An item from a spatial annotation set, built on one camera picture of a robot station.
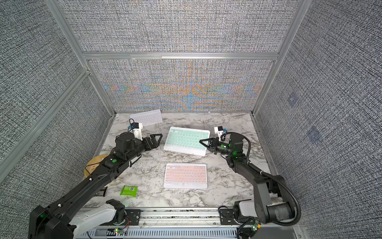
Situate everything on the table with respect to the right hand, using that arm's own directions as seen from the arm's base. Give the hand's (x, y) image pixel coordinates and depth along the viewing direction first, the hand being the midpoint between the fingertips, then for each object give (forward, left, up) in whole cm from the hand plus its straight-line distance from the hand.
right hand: (200, 139), depth 77 cm
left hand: (+1, +21, +2) cm, 21 cm away
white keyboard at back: (+35, +38, -23) cm, 56 cm away
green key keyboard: (+2, +7, -4) cm, 8 cm away
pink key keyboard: (-12, +8, -20) cm, 24 cm away
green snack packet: (-19, +39, -21) cm, 48 cm away
